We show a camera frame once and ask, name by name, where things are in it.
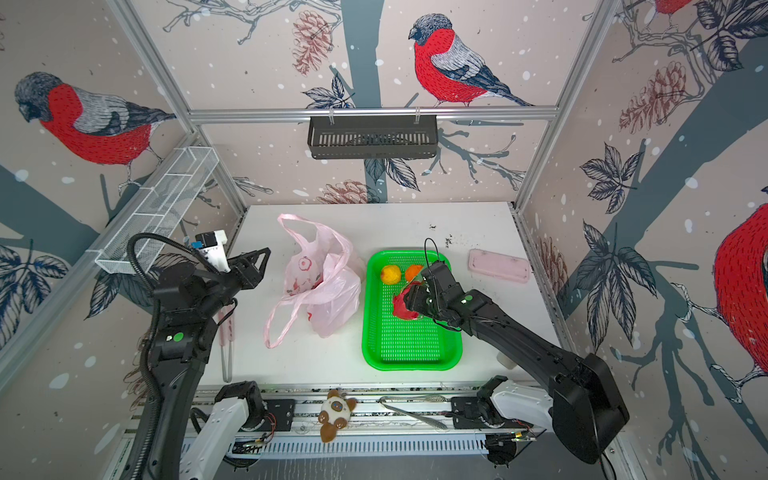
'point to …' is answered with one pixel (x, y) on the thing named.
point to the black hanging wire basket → (333, 136)
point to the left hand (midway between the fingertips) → (260, 251)
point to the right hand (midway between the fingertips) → (408, 303)
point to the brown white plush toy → (334, 414)
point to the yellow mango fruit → (391, 274)
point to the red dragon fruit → (399, 304)
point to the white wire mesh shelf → (158, 209)
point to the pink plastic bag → (322, 279)
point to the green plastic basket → (391, 343)
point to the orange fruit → (412, 271)
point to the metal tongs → (433, 398)
